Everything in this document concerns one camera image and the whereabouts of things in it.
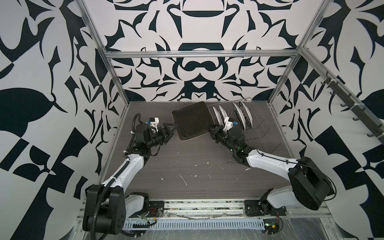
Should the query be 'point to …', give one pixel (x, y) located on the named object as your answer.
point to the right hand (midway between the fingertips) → (205, 123)
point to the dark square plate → (192, 120)
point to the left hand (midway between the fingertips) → (176, 126)
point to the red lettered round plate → (247, 113)
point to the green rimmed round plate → (218, 116)
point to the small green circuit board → (271, 226)
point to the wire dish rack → (263, 136)
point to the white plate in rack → (223, 112)
